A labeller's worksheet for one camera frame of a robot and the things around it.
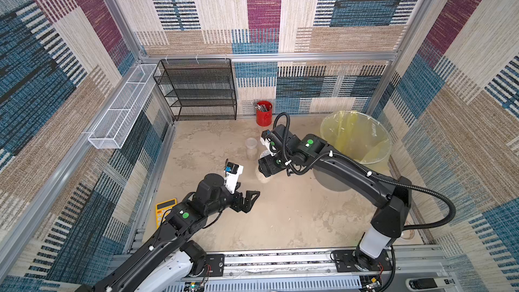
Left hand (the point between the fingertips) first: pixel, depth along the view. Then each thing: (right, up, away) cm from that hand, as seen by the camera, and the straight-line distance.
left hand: (250, 189), depth 73 cm
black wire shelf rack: (-29, +43, +36) cm, 64 cm away
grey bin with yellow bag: (+44, +19, +11) cm, 49 cm away
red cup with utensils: (+5, +31, +33) cm, 45 cm away
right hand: (+8, +7, +4) cm, 12 cm away
